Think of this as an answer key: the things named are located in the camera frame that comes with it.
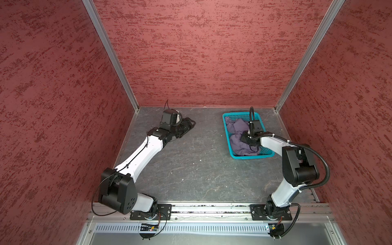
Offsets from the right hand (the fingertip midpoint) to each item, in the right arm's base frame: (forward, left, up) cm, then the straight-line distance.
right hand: (242, 140), depth 98 cm
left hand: (-3, +32, +19) cm, 37 cm away
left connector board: (-46, +56, -4) cm, 72 cm away
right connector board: (-48, -8, -4) cm, 49 cm away
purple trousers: (+7, +4, +3) cm, 9 cm away
